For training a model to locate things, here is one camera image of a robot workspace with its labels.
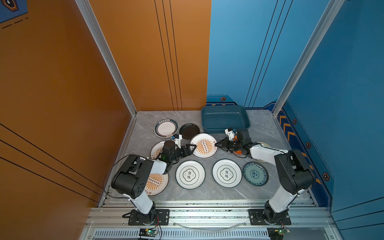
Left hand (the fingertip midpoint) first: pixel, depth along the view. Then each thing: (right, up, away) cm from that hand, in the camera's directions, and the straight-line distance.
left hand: (194, 146), depth 91 cm
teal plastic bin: (+17, +18, +28) cm, 37 cm away
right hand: (+12, +1, -1) cm, 12 cm away
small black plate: (-5, +9, +18) cm, 21 cm away
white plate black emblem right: (+20, -15, -3) cm, 25 cm away
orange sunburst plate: (+7, 0, -1) cm, 7 cm away
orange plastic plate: (+24, -2, -13) cm, 27 cm away
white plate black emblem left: (-2, -16, -4) cm, 16 cm away
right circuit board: (+40, -38, -21) cm, 59 cm away
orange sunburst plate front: (-21, -20, -6) cm, 30 cm away
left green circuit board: (-22, -38, -20) cm, 48 cm away
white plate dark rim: (-21, +11, +19) cm, 30 cm away
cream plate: (+47, 0, +9) cm, 48 cm away
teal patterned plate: (+36, -15, -3) cm, 40 cm away
